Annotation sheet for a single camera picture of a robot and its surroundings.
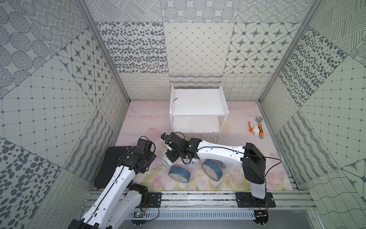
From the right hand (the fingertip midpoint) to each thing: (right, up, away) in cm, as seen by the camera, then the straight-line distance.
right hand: (170, 153), depth 80 cm
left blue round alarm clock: (+6, -8, -8) cm, 13 cm away
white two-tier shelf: (+15, +24, -10) cm, 31 cm away
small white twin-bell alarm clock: (+14, -7, +3) cm, 16 cm away
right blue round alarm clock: (+22, -7, -7) cm, 24 cm away
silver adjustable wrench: (+65, +17, +27) cm, 73 cm away
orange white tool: (+60, +11, +20) cm, 64 cm away
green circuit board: (-15, -29, -9) cm, 34 cm away
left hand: (-9, -2, -2) cm, 9 cm away
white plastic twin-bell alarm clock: (0, -2, -10) cm, 10 cm away
